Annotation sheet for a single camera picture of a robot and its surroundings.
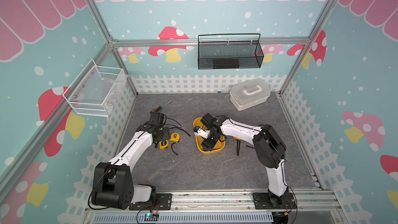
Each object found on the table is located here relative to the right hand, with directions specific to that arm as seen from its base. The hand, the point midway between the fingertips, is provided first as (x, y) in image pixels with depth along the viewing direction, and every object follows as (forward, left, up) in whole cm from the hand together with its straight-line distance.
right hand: (208, 143), depth 92 cm
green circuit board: (-35, +28, -4) cm, 45 cm away
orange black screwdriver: (+27, +35, 0) cm, 44 cm away
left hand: (+1, +26, +7) cm, 27 cm away
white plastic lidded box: (+32, -28, +9) cm, 44 cm away
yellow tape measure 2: (+1, -19, -3) cm, 19 cm away
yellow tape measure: (0, +26, 0) cm, 26 cm away
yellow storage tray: (0, -6, -3) cm, 7 cm away
